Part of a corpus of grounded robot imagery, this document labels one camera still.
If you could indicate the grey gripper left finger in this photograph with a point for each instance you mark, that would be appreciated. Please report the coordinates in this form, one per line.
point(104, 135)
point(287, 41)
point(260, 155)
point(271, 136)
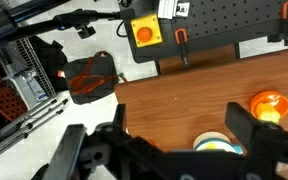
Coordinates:
point(65, 153)

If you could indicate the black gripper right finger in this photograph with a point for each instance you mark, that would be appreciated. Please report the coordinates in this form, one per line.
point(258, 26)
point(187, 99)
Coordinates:
point(242, 121)

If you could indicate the yellow toy bell pepper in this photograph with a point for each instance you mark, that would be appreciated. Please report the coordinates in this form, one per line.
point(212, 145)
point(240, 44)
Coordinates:
point(267, 111)

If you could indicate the white bowl with teal stripe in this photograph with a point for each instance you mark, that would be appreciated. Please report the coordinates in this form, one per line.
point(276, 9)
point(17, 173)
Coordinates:
point(210, 139)

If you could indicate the small yellow toy in bowl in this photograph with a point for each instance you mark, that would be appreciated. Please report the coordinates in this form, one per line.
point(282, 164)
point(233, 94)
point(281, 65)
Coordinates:
point(213, 146)

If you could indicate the folded grey tripod legs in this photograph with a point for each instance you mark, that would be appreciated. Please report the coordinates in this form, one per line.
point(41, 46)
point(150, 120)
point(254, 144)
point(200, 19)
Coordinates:
point(24, 128)

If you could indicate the red plastic basket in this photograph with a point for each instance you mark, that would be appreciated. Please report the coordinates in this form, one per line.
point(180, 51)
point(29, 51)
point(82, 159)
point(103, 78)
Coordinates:
point(4, 104)

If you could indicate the black backpack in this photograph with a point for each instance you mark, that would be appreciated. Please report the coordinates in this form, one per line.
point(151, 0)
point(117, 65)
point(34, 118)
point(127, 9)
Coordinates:
point(49, 61)

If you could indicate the black perforated breadboard plate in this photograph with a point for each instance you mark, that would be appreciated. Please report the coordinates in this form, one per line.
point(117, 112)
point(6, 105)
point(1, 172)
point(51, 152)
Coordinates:
point(224, 23)

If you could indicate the yellow emergency stop button box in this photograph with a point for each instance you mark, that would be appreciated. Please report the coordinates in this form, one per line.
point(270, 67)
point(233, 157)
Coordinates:
point(146, 30)

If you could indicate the white label box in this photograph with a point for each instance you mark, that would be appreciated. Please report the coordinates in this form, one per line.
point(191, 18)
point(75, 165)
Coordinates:
point(172, 9)

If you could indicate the black camera stand pole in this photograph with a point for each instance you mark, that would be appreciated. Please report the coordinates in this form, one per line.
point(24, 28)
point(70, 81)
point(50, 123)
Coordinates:
point(67, 20)

